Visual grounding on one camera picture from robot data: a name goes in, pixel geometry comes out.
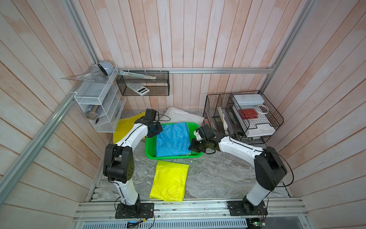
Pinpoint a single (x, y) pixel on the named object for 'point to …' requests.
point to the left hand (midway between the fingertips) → (159, 131)
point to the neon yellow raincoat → (169, 181)
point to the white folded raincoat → (174, 115)
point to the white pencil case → (249, 99)
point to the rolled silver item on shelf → (92, 115)
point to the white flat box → (261, 130)
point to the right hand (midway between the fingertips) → (187, 147)
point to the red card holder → (250, 113)
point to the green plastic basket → (150, 151)
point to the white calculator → (138, 88)
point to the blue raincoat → (174, 140)
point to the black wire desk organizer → (221, 112)
